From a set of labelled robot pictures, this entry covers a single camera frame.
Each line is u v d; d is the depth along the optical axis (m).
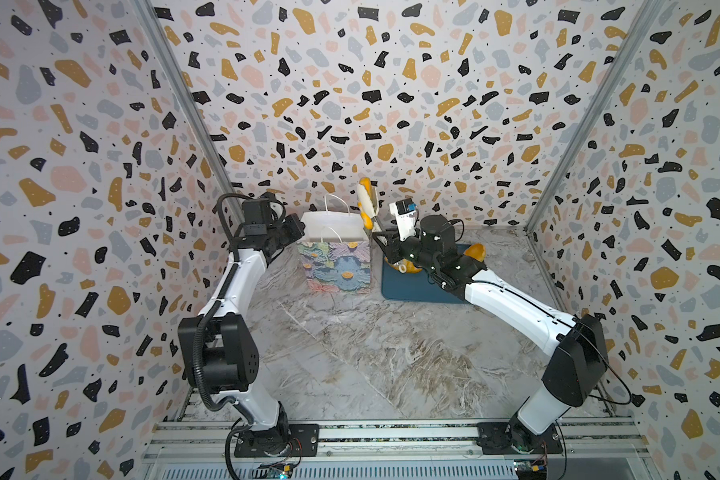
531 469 0.72
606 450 0.73
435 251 0.59
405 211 0.65
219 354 0.46
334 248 0.83
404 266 0.73
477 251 1.09
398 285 1.03
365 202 0.73
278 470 0.70
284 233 0.76
